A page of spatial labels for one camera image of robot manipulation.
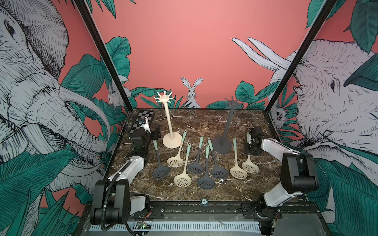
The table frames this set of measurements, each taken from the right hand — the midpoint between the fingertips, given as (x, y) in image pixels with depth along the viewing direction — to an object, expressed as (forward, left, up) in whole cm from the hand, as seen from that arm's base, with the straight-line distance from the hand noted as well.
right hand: (247, 147), depth 95 cm
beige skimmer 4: (-13, +1, 0) cm, 13 cm away
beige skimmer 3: (-16, +9, -2) cm, 18 cm away
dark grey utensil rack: (+3, +16, -2) cm, 16 cm away
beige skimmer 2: (-21, +41, -2) cm, 46 cm away
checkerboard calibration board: (+28, +71, +2) cm, 76 cm away
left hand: (+6, +59, +18) cm, 62 cm away
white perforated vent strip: (-43, +39, -3) cm, 58 cm away
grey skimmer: (-16, +55, -1) cm, 57 cm away
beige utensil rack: (+6, +51, -1) cm, 51 cm away
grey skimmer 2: (-22, +28, -2) cm, 35 cm away
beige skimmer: (-9, +46, -1) cm, 47 cm away
